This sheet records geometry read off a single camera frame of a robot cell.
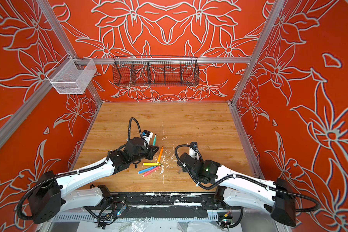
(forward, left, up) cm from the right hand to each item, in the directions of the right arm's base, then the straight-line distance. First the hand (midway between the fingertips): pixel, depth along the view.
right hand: (183, 160), depth 77 cm
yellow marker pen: (+2, +19, -9) cm, 21 cm away
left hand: (+7, +14, +3) cm, 16 cm away
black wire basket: (+59, +17, +19) cm, 64 cm away
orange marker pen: (+8, +14, -9) cm, 19 cm away
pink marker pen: (-2, +19, -9) cm, 21 cm away
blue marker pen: (-1, +22, -9) cm, 24 cm away
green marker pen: (+9, +16, +8) cm, 20 cm away
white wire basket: (+49, +71, +23) cm, 90 cm away
